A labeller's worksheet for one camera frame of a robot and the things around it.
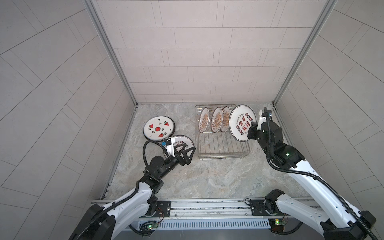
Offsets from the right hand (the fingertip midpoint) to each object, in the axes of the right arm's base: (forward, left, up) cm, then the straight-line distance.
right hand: (249, 122), depth 73 cm
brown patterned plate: (+17, +12, -17) cm, 27 cm away
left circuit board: (-36, +48, -23) cm, 64 cm away
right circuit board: (-39, -8, -28) cm, 49 cm away
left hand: (-7, +28, -8) cm, 30 cm away
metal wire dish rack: (+3, +12, -25) cm, 28 cm away
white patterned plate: (+8, +36, -23) cm, 44 cm away
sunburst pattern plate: (+18, +6, -19) cm, 27 cm away
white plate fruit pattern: (+17, +51, -22) cm, 58 cm away
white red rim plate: (+4, +3, -3) cm, 6 cm away
